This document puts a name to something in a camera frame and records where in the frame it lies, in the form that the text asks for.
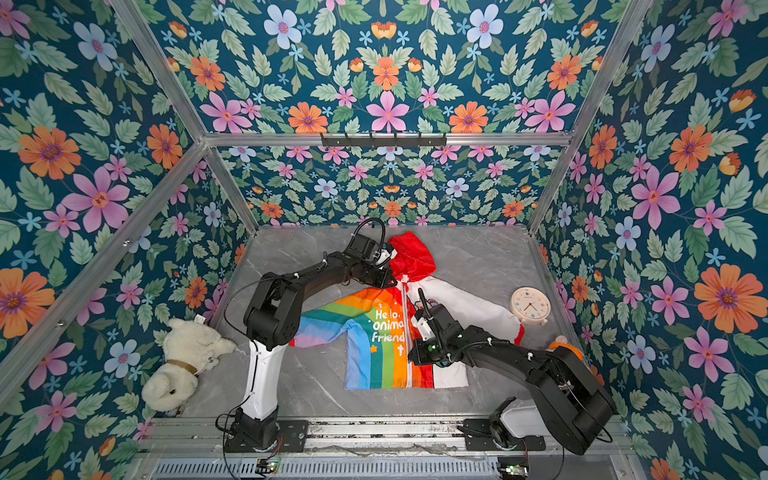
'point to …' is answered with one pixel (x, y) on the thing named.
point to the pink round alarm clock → (531, 305)
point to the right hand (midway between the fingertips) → (412, 351)
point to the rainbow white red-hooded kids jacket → (352, 320)
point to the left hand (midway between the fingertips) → (399, 278)
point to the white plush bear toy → (189, 347)
